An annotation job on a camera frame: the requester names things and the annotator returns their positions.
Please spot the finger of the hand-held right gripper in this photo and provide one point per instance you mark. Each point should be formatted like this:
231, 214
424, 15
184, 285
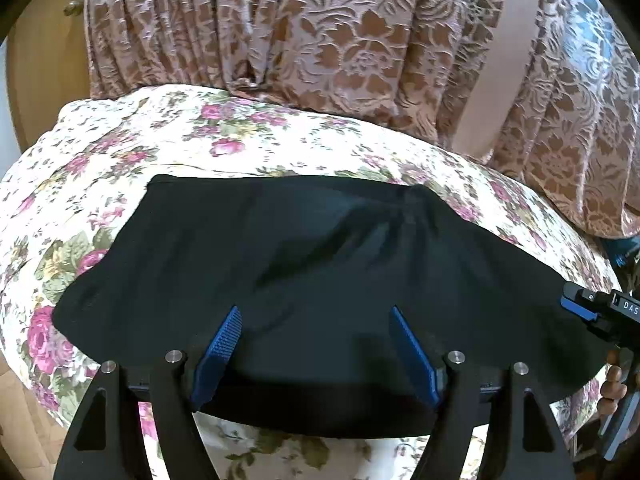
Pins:
580, 305

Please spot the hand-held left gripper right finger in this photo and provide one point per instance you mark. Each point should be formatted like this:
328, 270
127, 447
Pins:
415, 360

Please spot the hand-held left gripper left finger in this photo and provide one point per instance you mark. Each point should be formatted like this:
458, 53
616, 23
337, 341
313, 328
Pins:
217, 360

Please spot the black pants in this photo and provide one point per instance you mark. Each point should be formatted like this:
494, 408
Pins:
300, 285

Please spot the person's right hand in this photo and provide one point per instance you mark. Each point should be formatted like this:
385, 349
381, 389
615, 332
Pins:
611, 385

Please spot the blue object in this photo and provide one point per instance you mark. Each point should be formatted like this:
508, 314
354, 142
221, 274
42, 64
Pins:
622, 252

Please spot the floral bed sheet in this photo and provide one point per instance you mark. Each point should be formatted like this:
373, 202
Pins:
225, 130

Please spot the plain pink curtain band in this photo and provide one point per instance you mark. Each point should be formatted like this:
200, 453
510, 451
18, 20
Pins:
505, 60

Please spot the brown floral patterned curtain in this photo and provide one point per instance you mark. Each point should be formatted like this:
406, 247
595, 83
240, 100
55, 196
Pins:
325, 35

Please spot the wooden cabinet door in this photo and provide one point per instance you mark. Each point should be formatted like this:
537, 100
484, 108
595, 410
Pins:
45, 60

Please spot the round metal cabinet knob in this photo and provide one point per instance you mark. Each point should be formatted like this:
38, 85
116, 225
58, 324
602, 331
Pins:
72, 6

